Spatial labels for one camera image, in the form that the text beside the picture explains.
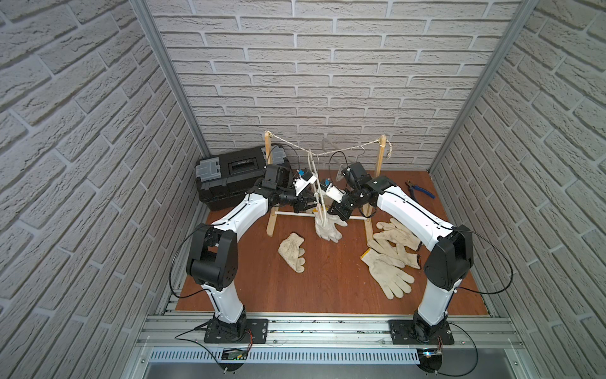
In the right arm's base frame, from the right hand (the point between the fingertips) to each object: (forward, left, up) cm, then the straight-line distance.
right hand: (334, 208), depth 84 cm
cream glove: (-9, +17, -14) cm, 24 cm away
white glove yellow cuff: (-4, +2, -10) cm, 11 cm away
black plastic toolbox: (+16, +43, +1) cm, 46 cm away
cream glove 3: (-5, -25, -16) cm, 30 cm away
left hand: (+2, +4, +4) cm, 6 cm away
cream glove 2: (-18, -18, -16) cm, 30 cm away
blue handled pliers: (+22, -44, -17) cm, 53 cm away
